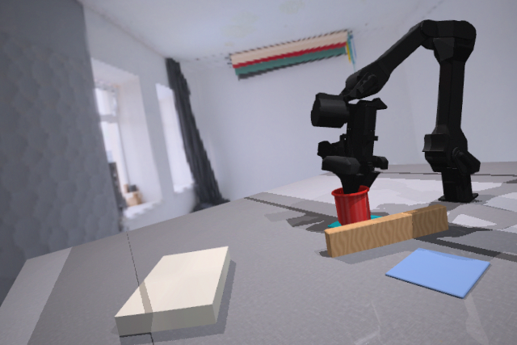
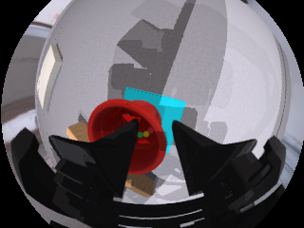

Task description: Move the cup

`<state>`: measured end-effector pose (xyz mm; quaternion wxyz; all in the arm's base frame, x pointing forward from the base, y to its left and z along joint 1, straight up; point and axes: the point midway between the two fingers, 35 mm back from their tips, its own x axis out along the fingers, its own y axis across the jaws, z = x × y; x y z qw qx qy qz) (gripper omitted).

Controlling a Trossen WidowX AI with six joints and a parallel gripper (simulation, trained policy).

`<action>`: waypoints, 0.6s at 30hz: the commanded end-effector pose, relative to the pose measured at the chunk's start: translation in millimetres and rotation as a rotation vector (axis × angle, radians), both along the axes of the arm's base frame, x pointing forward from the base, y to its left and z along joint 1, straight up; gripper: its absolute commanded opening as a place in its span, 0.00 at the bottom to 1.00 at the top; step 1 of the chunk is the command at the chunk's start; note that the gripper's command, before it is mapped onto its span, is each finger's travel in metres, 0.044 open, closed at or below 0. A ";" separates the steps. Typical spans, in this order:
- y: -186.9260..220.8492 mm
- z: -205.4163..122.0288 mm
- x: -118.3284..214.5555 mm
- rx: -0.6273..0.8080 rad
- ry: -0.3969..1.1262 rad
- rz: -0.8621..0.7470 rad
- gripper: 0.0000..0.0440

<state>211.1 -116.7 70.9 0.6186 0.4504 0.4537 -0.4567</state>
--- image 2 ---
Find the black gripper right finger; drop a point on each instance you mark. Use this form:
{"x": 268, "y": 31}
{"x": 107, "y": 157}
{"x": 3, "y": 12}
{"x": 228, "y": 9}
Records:
{"x": 201, "y": 158}

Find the wooden plank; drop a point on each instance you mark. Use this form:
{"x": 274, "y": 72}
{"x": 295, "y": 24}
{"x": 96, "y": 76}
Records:
{"x": 140, "y": 184}

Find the cream flat rectangular block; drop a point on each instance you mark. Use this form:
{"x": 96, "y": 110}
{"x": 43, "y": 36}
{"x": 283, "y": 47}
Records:
{"x": 48, "y": 73}

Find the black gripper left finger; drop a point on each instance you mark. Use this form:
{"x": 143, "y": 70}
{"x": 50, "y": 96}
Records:
{"x": 109, "y": 157}

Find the red plastic cup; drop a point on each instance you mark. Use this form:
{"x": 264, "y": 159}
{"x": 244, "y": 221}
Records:
{"x": 149, "y": 151}

